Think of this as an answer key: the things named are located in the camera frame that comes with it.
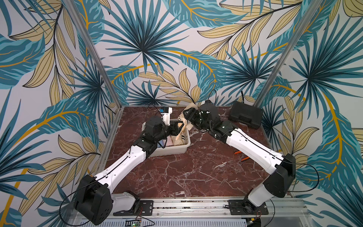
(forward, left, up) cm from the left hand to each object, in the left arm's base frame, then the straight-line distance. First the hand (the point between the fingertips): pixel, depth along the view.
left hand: (183, 124), depth 74 cm
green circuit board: (-42, +23, -30) cm, 56 cm away
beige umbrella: (+3, +1, -20) cm, 20 cm away
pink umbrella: (+1, +9, -20) cm, 21 cm away
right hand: (+5, -1, +3) cm, 6 cm away
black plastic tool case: (+25, -47, -19) cm, 57 cm away
